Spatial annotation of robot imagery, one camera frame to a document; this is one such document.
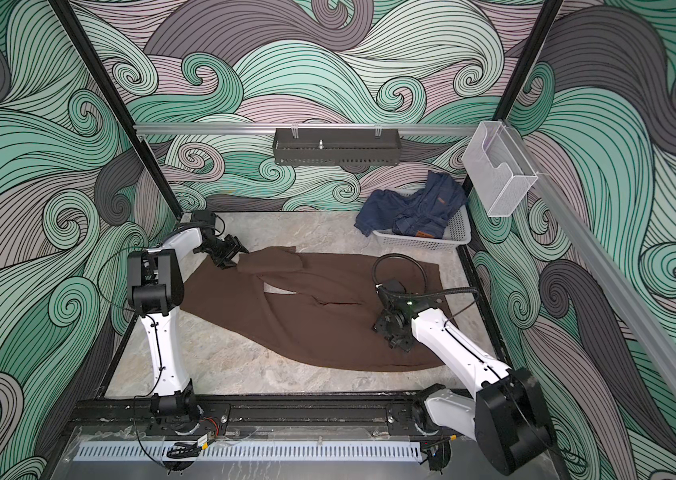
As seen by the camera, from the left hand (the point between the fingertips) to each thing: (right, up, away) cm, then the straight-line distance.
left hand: (244, 251), depth 105 cm
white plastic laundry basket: (+78, +7, +5) cm, 78 cm away
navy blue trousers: (+66, +15, +6) cm, 68 cm away
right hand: (+47, -22, -22) cm, 56 cm away
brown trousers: (+25, -17, -14) cm, 33 cm away
